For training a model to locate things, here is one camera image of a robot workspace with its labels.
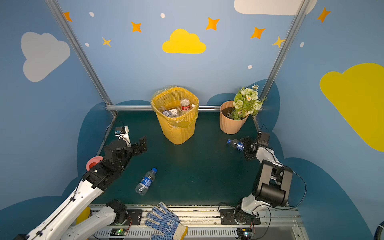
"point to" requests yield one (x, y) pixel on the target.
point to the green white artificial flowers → (246, 102)
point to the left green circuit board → (118, 232)
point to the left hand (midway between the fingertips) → (139, 138)
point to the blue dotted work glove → (162, 220)
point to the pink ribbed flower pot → (229, 126)
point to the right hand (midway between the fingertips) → (243, 143)
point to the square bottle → (175, 112)
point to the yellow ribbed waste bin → (179, 130)
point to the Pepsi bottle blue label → (235, 144)
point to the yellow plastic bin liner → (177, 106)
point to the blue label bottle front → (141, 188)
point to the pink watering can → (92, 161)
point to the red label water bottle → (185, 104)
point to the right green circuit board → (244, 233)
